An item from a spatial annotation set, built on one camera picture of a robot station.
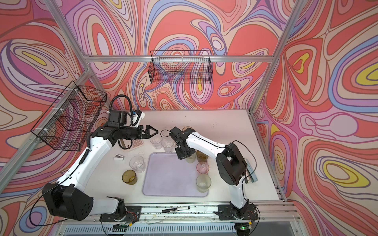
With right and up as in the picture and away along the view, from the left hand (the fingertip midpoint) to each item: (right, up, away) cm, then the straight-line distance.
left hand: (153, 131), depth 77 cm
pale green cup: (+20, -17, +12) cm, 29 cm away
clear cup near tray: (-14, -20, +14) cm, 28 cm away
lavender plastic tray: (+5, -27, +12) cm, 30 cm away
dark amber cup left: (-16, -27, +7) cm, 32 cm away
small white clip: (-26, -17, +14) cm, 34 cm away
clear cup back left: (-3, -8, +21) cm, 22 cm away
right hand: (+17, -17, +10) cm, 26 cm away
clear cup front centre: (+5, -10, +22) cm, 25 cm away
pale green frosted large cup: (+27, -30, +6) cm, 40 cm away
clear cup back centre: (+7, 0, -4) cm, 8 cm away
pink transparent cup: (+27, -22, +10) cm, 36 cm away
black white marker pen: (+12, -40, -3) cm, 42 cm away
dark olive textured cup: (+27, -17, +15) cm, 35 cm away
